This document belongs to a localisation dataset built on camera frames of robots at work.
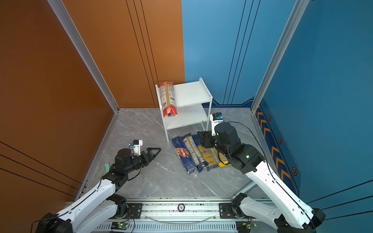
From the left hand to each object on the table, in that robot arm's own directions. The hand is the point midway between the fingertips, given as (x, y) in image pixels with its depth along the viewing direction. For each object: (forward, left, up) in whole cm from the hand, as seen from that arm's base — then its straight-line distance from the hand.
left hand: (158, 151), depth 79 cm
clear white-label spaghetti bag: (+7, -20, -11) cm, 24 cm away
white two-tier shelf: (+20, -19, +18) cm, 33 cm away
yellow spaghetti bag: (+2, -37, -12) cm, 39 cm away
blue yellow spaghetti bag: (+5, -29, -12) cm, 32 cm away
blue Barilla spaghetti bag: (+3, -14, -10) cm, 17 cm away
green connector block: (-4, +33, -14) cm, 36 cm away
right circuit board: (-32, -45, -15) cm, 57 cm away
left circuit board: (-32, +17, -16) cm, 40 cm away
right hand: (+1, -23, +17) cm, 29 cm away
